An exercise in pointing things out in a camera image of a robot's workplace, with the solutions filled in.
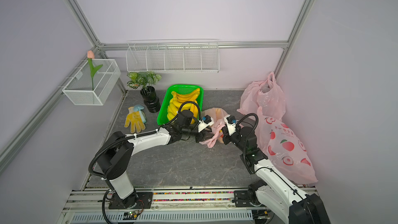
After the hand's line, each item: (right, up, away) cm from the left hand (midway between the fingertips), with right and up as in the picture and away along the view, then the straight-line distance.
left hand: (213, 133), depth 81 cm
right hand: (+4, +6, -1) cm, 7 cm away
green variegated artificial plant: (-42, +31, +12) cm, 53 cm away
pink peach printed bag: (+34, -7, -7) cm, 36 cm away
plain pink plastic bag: (+39, +22, +24) cm, 51 cm away
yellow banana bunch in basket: (-22, +17, +22) cm, 35 cm away
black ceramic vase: (-40, +17, +21) cm, 48 cm away
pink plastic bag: (+3, +9, +8) cm, 12 cm away
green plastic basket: (-32, +8, +15) cm, 36 cm away
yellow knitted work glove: (-53, +6, +23) cm, 58 cm away
